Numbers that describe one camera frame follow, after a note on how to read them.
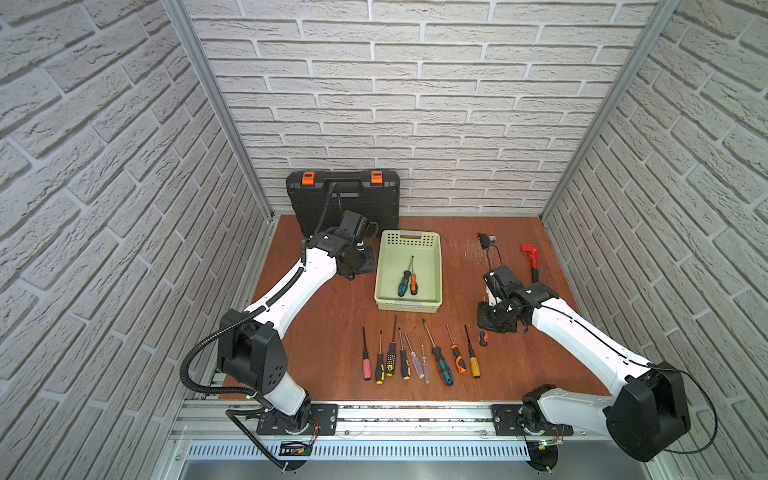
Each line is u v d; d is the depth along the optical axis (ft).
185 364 1.30
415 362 2.68
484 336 2.55
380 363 2.68
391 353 2.77
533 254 3.50
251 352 1.40
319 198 3.12
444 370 2.61
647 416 1.30
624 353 1.46
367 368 2.66
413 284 3.20
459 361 2.69
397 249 3.63
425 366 2.66
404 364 2.68
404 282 3.19
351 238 2.06
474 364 2.67
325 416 2.45
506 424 2.39
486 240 3.62
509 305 1.92
